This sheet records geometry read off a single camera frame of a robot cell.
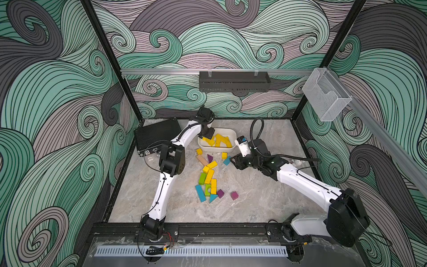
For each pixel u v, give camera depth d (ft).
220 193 2.75
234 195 2.78
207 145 3.40
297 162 2.94
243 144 2.39
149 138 3.31
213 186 2.83
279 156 2.04
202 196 2.75
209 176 2.96
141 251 2.28
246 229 2.44
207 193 2.74
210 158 3.22
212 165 3.12
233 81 3.05
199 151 3.29
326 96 2.73
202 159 3.22
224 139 3.48
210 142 3.41
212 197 2.75
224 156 3.22
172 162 2.09
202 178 2.94
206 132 3.03
